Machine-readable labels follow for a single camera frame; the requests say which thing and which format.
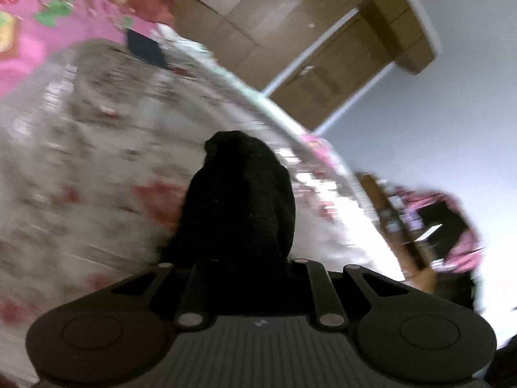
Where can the silver door handle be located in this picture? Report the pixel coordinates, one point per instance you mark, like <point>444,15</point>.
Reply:
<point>307,69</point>

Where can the pink clutter on desk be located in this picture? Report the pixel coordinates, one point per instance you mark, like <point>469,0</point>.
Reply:
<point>440,224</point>

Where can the pink floral bed sheet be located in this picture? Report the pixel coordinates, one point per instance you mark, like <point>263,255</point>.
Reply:
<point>32,30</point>

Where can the floral satin bedspread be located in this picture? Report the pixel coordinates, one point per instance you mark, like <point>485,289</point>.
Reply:
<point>93,127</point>

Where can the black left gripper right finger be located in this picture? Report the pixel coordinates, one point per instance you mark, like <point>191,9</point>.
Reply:
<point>329,311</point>

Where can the brown wooden wardrobe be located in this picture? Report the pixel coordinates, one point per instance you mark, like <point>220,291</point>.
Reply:
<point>258,39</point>

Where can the brown wooden door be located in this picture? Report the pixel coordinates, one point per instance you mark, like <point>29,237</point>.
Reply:
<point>344,63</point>

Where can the wooden side desk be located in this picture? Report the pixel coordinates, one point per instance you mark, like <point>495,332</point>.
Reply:
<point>414,257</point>

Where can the black smartphone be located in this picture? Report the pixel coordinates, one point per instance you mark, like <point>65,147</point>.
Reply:
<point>146,49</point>

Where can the black pants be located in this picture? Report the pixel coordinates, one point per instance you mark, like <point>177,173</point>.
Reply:
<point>236,231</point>

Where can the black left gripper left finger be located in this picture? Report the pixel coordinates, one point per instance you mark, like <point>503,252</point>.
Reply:
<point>161,290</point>

